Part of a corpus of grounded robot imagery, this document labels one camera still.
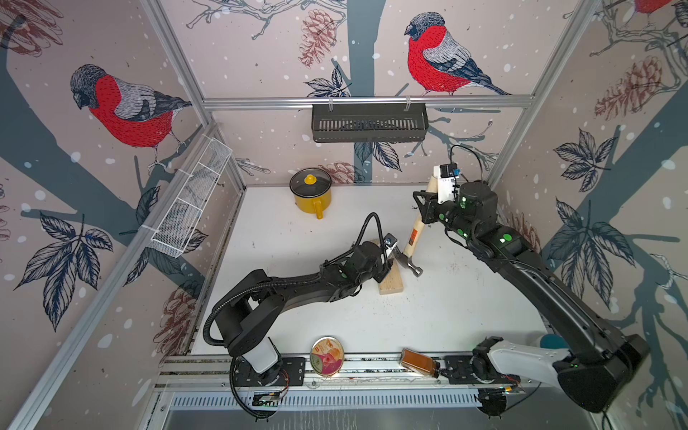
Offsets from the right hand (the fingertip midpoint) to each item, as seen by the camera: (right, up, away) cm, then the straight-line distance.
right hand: (417, 189), depth 71 cm
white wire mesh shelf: (-72, -14, +8) cm, 74 cm away
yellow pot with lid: (-34, +3, +37) cm, 51 cm away
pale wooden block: (-4, -30, +17) cm, 35 cm away
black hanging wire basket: (-11, +29, +33) cm, 45 cm away
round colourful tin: (-25, -47, +3) cm, 53 cm away
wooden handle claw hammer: (0, -13, +2) cm, 13 cm away
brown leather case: (+1, -48, +1) cm, 48 cm away
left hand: (-5, -19, +13) cm, 24 cm away
